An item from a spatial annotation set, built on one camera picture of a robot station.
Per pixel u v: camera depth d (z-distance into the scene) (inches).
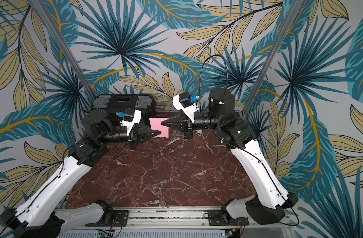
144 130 19.7
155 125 18.7
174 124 19.1
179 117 17.7
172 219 29.5
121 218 28.9
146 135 20.6
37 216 14.4
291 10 27.3
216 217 28.8
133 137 18.4
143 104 39.6
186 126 17.5
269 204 14.6
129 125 17.8
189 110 16.5
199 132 41.9
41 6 26.6
